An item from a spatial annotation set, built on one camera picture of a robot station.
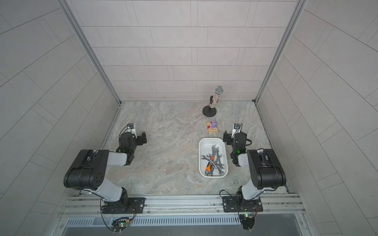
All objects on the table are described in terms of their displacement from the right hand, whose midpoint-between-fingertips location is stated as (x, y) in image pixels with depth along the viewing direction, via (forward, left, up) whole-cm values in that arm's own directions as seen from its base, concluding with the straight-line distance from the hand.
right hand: (233, 129), depth 95 cm
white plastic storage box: (-7, +19, -4) cm, 21 cm away
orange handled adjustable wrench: (-11, +13, -4) cm, 17 cm away
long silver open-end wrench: (-22, +15, -4) cm, 27 cm away
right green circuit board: (-47, +3, -6) cm, 48 cm away
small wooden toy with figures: (+4, +13, -2) cm, 14 cm away
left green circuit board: (-46, +61, -2) cm, 77 cm away
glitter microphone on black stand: (+20, +12, -3) cm, 24 cm away
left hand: (+3, +61, +1) cm, 61 cm away
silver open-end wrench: (-16, +11, -4) cm, 21 cm away
